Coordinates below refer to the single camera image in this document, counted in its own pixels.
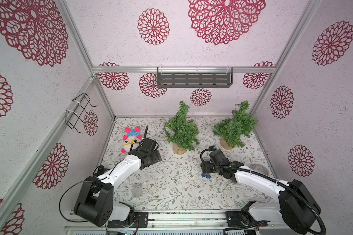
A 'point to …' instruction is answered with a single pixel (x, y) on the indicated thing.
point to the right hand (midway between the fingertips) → (204, 163)
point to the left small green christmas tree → (182, 132)
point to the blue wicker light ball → (203, 174)
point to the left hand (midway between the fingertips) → (155, 159)
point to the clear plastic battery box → (137, 190)
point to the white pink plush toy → (132, 138)
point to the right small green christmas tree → (233, 130)
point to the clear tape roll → (266, 169)
